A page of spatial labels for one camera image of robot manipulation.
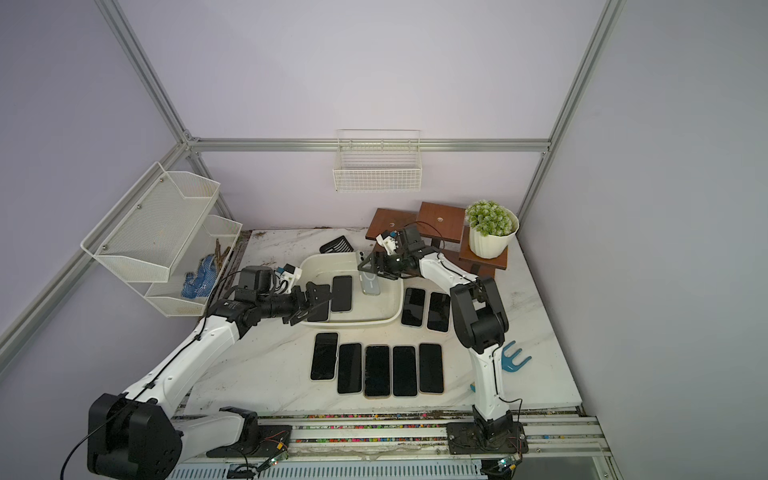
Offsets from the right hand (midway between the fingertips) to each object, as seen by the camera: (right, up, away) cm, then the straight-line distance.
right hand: (368, 273), depth 94 cm
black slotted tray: (-14, +10, +21) cm, 27 cm away
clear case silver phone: (+1, -3, -3) cm, 4 cm away
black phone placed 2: (-4, -27, -10) cm, 29 cm away
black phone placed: (-12, -25, -8) cm, 29 cm away
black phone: (-11, -8, +11) cm, 17 cm away
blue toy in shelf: (-49, -3, -7) cm, 49 cm away
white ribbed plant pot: (+36, +8, -8) cm, 38 cm away
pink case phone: (+19, -29, -5) cm, 35 cm away
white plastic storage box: (-3, -9, +8) cm, 13 cm away
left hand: (-11, -8, -15) cm, 20 cm away
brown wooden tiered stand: (+23, +15, -2) cm, 27 cm away
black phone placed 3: (+3, -28, -10) cm, 30 cm away
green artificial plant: (+35, +16, -13) cm, 40 cm away
